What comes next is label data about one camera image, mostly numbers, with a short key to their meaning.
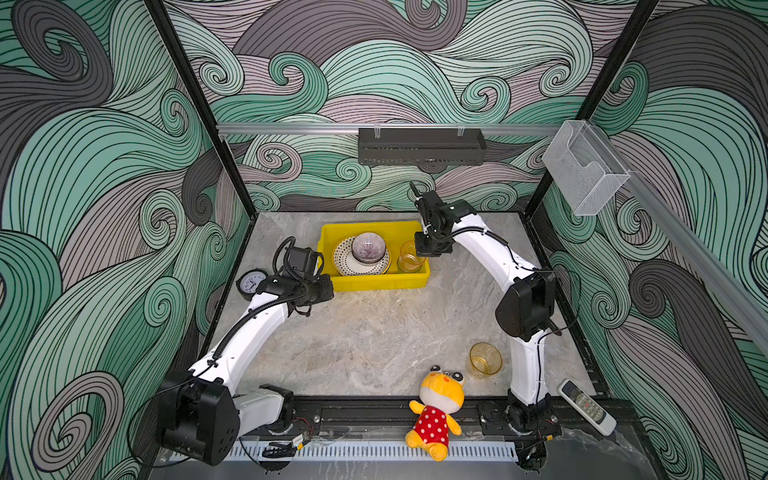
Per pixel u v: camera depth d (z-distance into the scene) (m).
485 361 0.81
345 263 1.01
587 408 0.74
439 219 0.64
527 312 0.52
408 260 0.95
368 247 1.00
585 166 0.78
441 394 0.71
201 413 0.38
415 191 0.75
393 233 1.10
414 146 0.95
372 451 0.70
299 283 0.60
